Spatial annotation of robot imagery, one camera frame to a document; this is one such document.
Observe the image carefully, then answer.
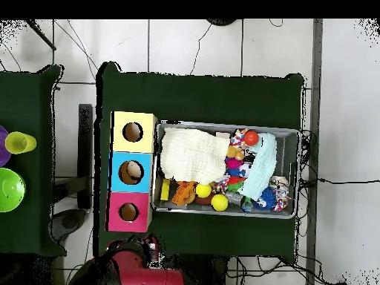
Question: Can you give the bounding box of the wooden three-hole box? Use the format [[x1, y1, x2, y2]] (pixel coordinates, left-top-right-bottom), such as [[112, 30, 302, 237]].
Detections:
[[105, 111, 158, 233]]

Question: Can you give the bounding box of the black tripod leg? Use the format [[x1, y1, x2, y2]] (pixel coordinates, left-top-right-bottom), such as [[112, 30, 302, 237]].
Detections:
[[25, 19, 57, 51]]

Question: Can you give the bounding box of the brown plush toy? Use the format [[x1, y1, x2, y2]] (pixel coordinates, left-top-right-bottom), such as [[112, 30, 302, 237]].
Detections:
[[226, 145, 246, 161]]

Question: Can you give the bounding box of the orange plastic toy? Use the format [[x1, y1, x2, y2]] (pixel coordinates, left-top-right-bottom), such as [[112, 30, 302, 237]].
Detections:
[[171, 180, 197, 206]]

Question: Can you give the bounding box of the orange ball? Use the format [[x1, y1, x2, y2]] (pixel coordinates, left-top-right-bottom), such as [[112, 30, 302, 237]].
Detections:
[[243, 130, 260, 147]]

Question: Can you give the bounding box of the dark green table cloth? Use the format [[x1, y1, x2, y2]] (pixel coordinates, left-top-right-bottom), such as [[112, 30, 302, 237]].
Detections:
[[93, 61, 305, 263]]

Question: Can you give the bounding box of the cream muslin cloth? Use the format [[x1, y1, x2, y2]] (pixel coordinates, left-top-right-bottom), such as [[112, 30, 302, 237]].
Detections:
[[159, 127, 231, 186]]

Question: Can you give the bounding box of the yellow-green plastic cup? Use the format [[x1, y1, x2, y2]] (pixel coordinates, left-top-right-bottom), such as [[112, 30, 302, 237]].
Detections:
[[4, 131, 38, 155]]

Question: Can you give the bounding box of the black power cable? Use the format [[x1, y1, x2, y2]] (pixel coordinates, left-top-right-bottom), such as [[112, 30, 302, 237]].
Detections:
[[298, 176, 380, 186]]

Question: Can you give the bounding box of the yellow ball with seam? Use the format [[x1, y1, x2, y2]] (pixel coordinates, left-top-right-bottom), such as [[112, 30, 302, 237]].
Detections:
[[211, 194, 229, 212]]

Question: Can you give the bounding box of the dark green side-table cloth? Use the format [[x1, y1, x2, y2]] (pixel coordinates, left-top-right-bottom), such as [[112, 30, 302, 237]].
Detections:
[[0, 64, 67, 257]]

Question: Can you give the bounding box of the metal mesh bin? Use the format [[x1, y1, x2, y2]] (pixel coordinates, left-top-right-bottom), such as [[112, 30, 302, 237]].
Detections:
[[150, 119, 303, 220]]

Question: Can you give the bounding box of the black round object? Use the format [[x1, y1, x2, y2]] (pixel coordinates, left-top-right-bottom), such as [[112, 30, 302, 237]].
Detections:
[[206, 19, 238, 27]]

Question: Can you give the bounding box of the grey round base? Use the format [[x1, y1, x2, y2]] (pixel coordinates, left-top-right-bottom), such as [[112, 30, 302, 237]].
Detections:
[[50, 208, 88, 241]]

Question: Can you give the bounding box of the bright green plastic bowl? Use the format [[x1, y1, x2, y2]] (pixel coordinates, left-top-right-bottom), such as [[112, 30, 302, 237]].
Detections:
[[0, 167, 27, 213]]

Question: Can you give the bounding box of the mint green muslin cloth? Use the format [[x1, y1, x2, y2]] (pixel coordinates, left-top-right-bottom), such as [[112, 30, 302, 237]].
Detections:
[[238, 131, 278, 201]]

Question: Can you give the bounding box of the yellow block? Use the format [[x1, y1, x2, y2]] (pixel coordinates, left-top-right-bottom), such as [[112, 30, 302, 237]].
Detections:
[[160, 178, 171, 201]]

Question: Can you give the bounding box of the purple plastic plate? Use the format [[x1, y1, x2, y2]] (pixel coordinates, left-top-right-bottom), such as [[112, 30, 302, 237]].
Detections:
[[0, 125, 12, 168]]

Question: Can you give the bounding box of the plain yellow ball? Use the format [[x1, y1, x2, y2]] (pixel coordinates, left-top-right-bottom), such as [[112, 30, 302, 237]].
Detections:
[[194, 183, 212, 199]]

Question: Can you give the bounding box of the black flat panel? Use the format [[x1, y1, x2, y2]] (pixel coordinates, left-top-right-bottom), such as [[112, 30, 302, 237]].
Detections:
[[77, 103, 94, 210]]

